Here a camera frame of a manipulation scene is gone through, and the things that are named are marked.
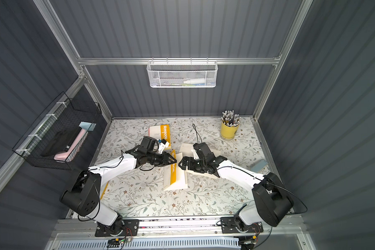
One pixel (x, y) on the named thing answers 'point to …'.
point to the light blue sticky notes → (88, 126)
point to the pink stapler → (62, 157)
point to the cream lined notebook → (186, 150)
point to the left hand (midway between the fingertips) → (176, 164)
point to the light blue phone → (257, 167)
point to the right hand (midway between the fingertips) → (184, 167)
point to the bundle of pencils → (229, 118)
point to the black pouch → (60, 142)
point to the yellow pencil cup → (228, 133)
